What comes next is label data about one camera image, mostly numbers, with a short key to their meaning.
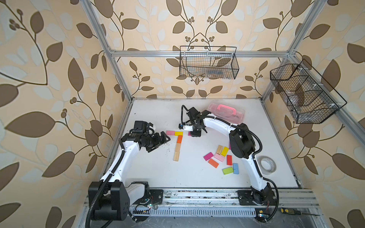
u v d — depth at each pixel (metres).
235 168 0.83
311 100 0.72
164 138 0.75
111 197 0.39
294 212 0.68
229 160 0.86
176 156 0.89
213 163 0.87
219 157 0.89
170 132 1.00
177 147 0.94
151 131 0.73
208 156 0.89
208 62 0.96
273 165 0.83
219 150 0.91
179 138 0.96
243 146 0.58
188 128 0.87
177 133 0.98
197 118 0.74
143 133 0.68
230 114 0.97
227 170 0.84
